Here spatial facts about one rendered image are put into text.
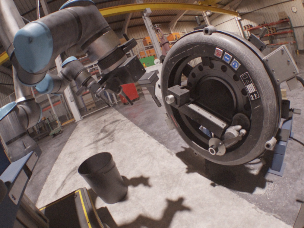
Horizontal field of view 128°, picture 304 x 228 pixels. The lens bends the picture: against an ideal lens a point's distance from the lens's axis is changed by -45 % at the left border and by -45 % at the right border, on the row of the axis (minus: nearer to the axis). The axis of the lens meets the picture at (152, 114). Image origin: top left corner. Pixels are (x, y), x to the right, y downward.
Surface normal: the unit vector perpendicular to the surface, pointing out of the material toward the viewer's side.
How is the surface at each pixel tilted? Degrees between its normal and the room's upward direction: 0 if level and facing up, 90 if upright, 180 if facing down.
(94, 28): 104
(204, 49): 90
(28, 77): 145
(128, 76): 114
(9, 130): 90
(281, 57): 90
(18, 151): 70
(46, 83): 94
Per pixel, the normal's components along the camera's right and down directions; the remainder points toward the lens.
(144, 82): -0.51, 0.74
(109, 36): 0.72, 0.07
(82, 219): -0.31, -0.91
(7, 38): 0.29, 0.44
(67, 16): 0.72, -0.25
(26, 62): -0.22, 0.72
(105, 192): 0.26, 0.23
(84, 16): 0.89, -0.02
